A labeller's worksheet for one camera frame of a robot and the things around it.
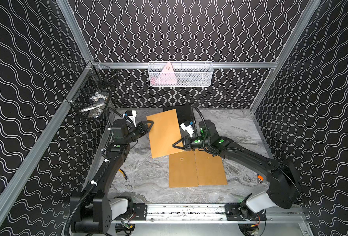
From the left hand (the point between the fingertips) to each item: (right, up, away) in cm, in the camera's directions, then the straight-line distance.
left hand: (151, 120), depth 76 cm
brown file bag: (+17, -30, +14) cm, 37 cm away
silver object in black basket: (-33, +11, +9) cm, 36 cm away
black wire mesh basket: (-39, +29, +21) cm, 53 cm away
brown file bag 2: (+7, -7, -1) cm, 10 cm away
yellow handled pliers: (-18, -31, +11) cm, 38 cm away
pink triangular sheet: (+8, +28, +14) cm, 32 cm away
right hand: (+11, -12, -4) cm, 17 cm away
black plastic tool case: (+17, +4, -3) cm, 18 cm away
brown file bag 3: (+34, -29, +12) cm, 46 cm away
